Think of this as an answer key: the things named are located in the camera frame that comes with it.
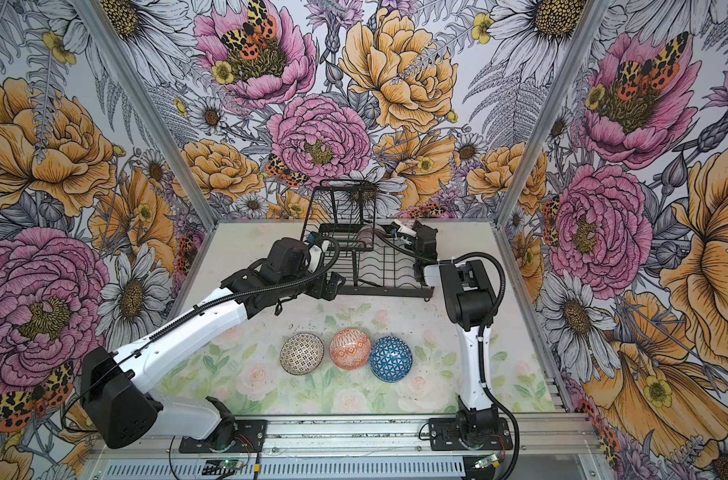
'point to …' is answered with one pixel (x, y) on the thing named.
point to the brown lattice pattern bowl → (301, 353)
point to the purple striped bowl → (367, 237)
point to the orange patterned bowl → (350, 349)
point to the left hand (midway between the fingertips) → (326, 283)
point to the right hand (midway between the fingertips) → (420, 224)
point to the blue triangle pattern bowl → (391, 359)
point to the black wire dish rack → (374, 258)
